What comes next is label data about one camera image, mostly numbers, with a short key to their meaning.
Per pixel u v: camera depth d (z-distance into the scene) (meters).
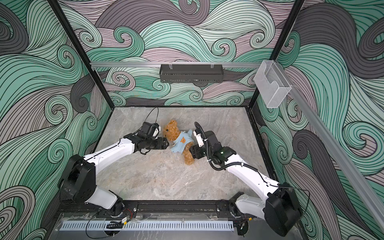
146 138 0.67
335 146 0.52
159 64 0.93
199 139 0.71
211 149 0.60
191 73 0.95
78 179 0.43
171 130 0.94
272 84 0.79
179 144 0.90
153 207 0.75
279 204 0.38
